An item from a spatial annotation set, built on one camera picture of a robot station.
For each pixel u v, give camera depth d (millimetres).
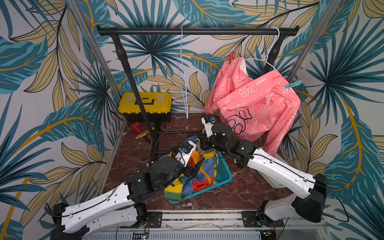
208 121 605
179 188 686
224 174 822
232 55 903
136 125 1094
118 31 786
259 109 679
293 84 540
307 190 404
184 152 497
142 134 1015
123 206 439
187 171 542
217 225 733
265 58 559
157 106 1025
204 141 624
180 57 904
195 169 549
